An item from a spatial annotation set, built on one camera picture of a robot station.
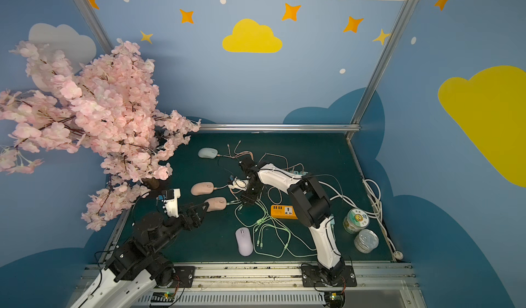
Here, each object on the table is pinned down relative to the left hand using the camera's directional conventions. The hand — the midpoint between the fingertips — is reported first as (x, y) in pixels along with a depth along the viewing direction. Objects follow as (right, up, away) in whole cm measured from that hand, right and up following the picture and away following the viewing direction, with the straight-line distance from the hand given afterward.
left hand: (202, 202), depth 73 cm
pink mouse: (-7, +1, +23) cm, 24 cm away
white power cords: (+78, 0, +29) cm, 83 cm away
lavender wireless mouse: (+15, -18, +8) cm, 24 cm away
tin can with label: (+59, -9, +8) cm, 61 cm away
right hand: (+16, -2, +22) cm, 27 cm away
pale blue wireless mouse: (-9, +18, +38) cm, 43 cm away
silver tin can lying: (+62, -17, +6) cm, 65 cm away
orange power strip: (+31, -8, +16) cm, 35 cm away
